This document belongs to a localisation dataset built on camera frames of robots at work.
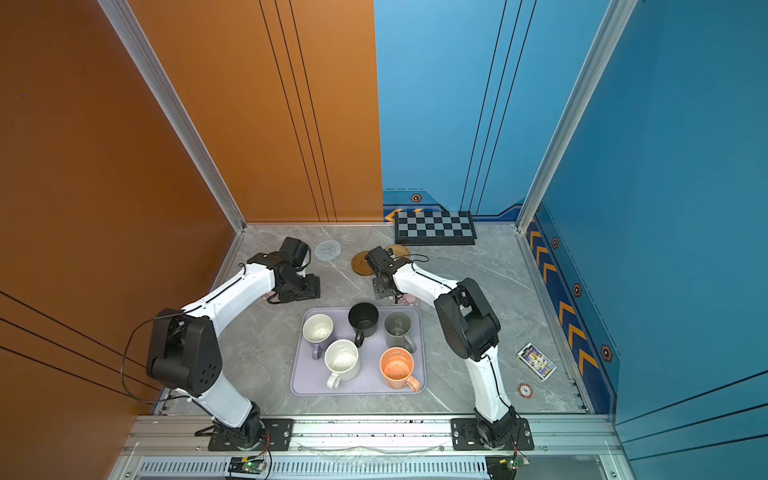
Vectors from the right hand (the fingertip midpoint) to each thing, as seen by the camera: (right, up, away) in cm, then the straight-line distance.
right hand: (392, 287), depth 99 cm
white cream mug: (-14, -19, -14) cm, 27 cm away
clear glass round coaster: (-24, +12, +14) cm, 31 cm away
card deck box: (+41, -19, -15) cm, 47 cm away
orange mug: (+2, -20, -15) cm, 25 cm away
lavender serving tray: (-23, -23, -15) cm, 36 cm away
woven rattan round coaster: (+3, +12, +12) cm, 17 cm away
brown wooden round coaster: (-12, +7, +9) cm, 16 cm away
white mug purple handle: (-22, -11, -11) cm, 27 cm away
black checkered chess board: (+16, +21, +17) cm, 31 cm away
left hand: (-25, 0, -8) cm, 26 cm away
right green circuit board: (+27, -39, -29) cm, 55 cm away
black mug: (-8, -8, -11) cm, 16 cm away
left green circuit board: (-34, -39, -28) cm, 59 cm away
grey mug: (+2, -10, -12) cm, 16 cm away
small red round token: (+37, -26, -18) cm, 48 cm away
